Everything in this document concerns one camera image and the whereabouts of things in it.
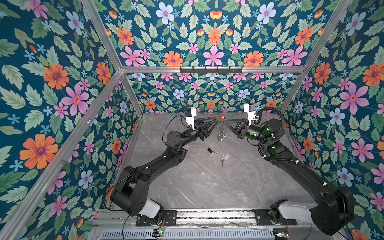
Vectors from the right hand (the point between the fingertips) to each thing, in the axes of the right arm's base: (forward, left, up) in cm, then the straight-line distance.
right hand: (225, 122), depth 62 cm
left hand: (-1, +3, +3) cm, 4 cm away
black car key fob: (+10, +6, -39) cm, 41 cm away
